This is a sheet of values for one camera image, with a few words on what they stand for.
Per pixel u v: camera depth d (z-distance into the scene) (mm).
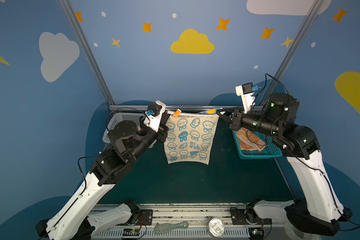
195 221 737
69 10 693
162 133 447
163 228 703
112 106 1146
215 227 676
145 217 739
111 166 373
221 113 527
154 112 395
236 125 456
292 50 843
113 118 1042
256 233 733
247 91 446
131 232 731
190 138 702
